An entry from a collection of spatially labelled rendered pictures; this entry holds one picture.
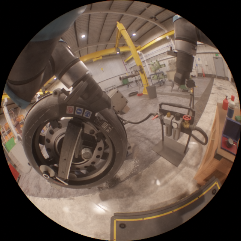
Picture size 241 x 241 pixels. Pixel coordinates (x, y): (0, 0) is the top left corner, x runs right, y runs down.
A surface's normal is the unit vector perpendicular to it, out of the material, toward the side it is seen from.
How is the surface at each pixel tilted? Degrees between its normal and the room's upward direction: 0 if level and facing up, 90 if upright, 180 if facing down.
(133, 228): 0
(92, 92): 106
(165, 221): 0
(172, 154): 0
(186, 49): 99
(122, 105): 90
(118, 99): 90
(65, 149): 90
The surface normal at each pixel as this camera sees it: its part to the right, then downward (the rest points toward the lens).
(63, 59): 0.59, 0.41
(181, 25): -0.84, 0.51
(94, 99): 0.11, 0.86
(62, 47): 0.83, -0.12
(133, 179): -0.35, -0.83
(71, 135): 0.45, 0.26
